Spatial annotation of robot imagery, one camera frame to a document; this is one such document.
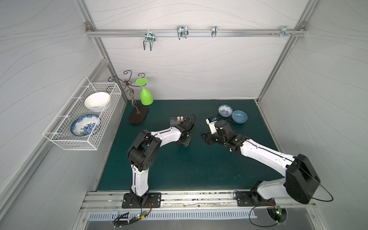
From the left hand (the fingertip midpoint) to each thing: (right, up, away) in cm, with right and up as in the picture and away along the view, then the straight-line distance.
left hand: (185, 140), depth 96 cm
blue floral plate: (-46, +13, -32) cm, 58 cm away
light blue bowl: (+41, +16, +13) cm, 46 cm away
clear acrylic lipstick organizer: (-7, +13, +6) cm, 16 cm away
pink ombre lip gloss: (-3, +15, 0) cm, 16 cm away
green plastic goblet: (-26, +29, -3) cm, 39 cm away
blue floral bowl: (+32, +21, +17) cm, 41 cm away
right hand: (+12, +7, -11) cm, 18 cm away
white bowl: (-47, +25, -22) cm, 57 cm away
